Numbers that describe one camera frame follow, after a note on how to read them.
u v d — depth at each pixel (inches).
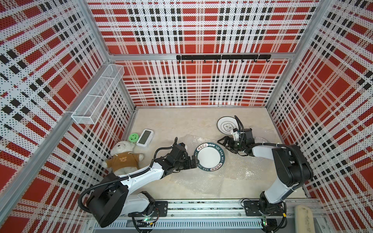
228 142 33.4
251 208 28.9
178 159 26.7
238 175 33.1
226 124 42.5
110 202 16.2
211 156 35.8
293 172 18.3
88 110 35.7
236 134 35.0
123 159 32.9
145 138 38.4
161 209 29.0
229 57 35.1
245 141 30.2
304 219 26.7
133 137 38.4
